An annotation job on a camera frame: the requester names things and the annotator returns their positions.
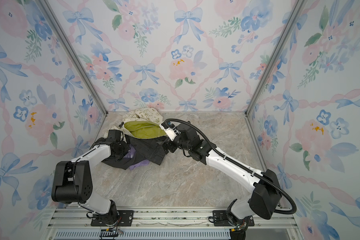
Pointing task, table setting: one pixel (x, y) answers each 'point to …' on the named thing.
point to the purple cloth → (130, 154)
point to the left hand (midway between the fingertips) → (128, 148)
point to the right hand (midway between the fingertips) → (163, 135)
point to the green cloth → (144, 129)
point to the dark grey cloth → (151, 149)
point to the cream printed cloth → (142, 114)
